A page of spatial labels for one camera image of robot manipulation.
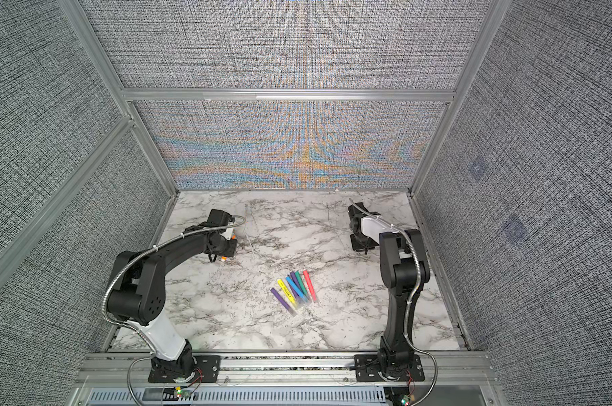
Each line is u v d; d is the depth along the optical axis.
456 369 0.75
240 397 0.70
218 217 0.77
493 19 0.71
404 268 0.54
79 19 0.71
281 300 0.86
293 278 0.92
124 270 0.46
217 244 0.78
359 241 0.82
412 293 0.54
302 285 0.90
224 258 0.92
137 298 0.47
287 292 0.88
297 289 0.87
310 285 0.90
